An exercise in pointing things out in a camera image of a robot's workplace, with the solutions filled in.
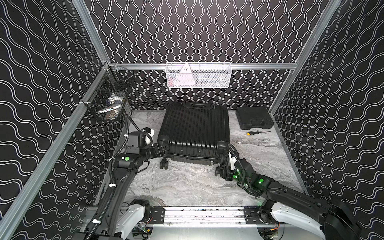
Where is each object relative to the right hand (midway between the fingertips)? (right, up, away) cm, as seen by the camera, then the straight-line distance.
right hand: (220, 168), depth 82 cm
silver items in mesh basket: (-61, +36, +3) cm, 71 cm away
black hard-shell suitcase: (-13, +20, -2) cm, 24 cm away
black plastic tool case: (+30, +30, +28) cm, 51 cm away
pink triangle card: (-20, +52, +7) cm, 56 cm away
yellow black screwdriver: (+27, +18, +24) cm, 40 cm away
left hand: (-31, +14, -8) cm, 35 cm away
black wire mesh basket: (-67, +54, +16) cm, 87 cm away
